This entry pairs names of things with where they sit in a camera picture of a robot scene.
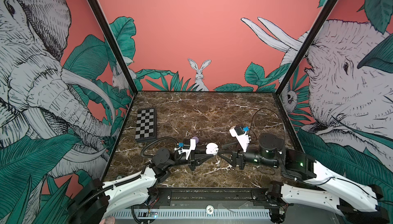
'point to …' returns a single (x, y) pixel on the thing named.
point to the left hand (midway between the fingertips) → (212, 153)
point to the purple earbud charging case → (196, 138)
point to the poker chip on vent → (210, 209)
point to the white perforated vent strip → (193, 214)
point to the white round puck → (212, 148)
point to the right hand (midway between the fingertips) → (220, 150)
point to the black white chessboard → (146, 125)
